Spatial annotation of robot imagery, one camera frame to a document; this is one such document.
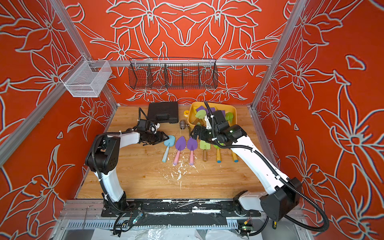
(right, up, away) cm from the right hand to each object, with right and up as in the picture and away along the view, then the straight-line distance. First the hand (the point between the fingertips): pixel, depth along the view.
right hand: (196, 133), depth 74 cm
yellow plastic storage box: (+2, +13, +39) cm, 41 cm away
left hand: (-20, -5, +24) cm, 32 cm away
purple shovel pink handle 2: (-2, -10, +23) cm, 25 cm away
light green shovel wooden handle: (+6, -10, +22) cm, 25 cm away
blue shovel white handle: (-18, -9, +24) cm, 31 cm away
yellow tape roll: (-7, +11, +37) cm, 39 cm away
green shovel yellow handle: (+14, -14, +18) cm, 27 cm away
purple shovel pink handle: (-10, -10, +24) cm, 28 cm away
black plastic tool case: (-21, +12, +37) cm, 44 cm away
